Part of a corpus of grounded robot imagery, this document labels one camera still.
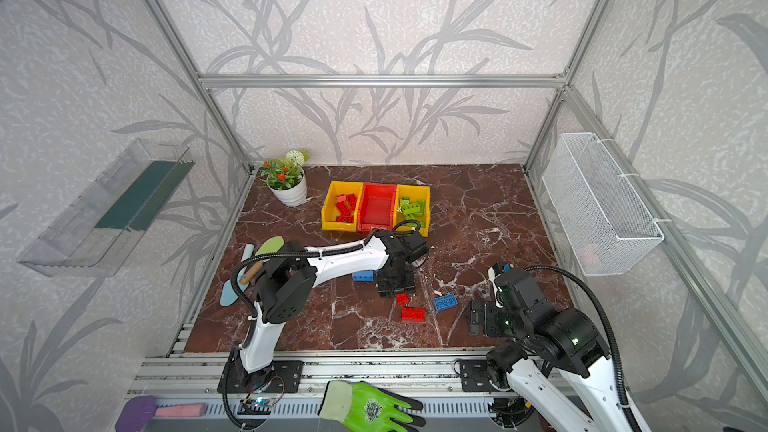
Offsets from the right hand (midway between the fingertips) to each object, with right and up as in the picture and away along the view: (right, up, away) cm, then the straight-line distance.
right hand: (480, 303), depth 69 cm
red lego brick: (-37, +23, +39) cm, 59 cm away
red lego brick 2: (-40, +24, +37) cm, 60 cm away
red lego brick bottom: (-15, -8, +14) cm, 22 cm away
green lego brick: (-15, +20, +33) cm, 42 cm away
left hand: (-16, -2, +17) cm, 23 cm away
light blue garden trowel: (-70, -4, +19) cm, 73 cm away
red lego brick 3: (-38, +16, +34) cm, 54 cm away
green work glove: (-27, -25, +1) cm, 37 cm away
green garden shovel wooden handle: (-62, +8, +28) cm, 68 cm away
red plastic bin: (-28, +20, +41) cm, 54 cm away
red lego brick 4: (-39, +20, +37) cm, 58 cm away
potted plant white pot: (-56, +24, +34) cm, 70 cm away
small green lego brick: (-17, +23, +37) cm, 47 cm away
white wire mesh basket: (+24, +19, -8) cm, 32 cm away
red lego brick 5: (-18, -5, +16) cm, 25 cm away
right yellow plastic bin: (-13, +26, +37) cm, 47 cm away
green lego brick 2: (-12, +22, +39) cm, 46 cm away
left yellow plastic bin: (-44, +21, +34) cm, 59 cm away
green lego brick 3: (-12, +16, +33) cm, 39 cm away
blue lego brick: (-6, -6, +17) cm, 19 cm away
